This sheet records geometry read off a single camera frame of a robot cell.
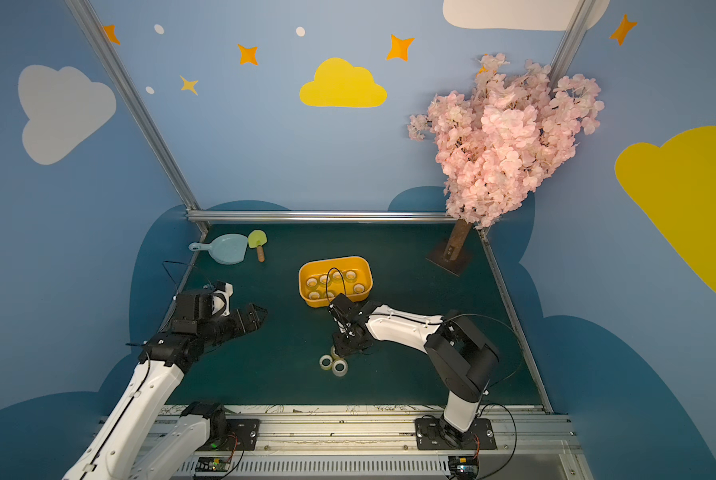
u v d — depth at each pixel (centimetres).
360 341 75
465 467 73
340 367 86
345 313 70
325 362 86
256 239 118
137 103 85
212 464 72
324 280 104
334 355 87
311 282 102
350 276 103
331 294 99
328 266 104
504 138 59
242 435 75
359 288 102
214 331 64
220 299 62
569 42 73
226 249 115
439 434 74
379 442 75
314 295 99
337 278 106
